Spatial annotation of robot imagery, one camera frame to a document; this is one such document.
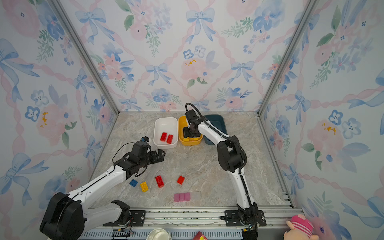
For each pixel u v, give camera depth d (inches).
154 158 29.8
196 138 39.5
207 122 27.9
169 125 43.3
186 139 39.2
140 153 25.3
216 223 28.9
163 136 40.6
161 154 31.1
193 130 30.3
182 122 43.7
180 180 33.8
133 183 32.7
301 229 26.1
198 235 26.3
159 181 33.2
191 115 32.1
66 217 15.4
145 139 30.1
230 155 23.0
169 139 40.6
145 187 32.8
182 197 31.5
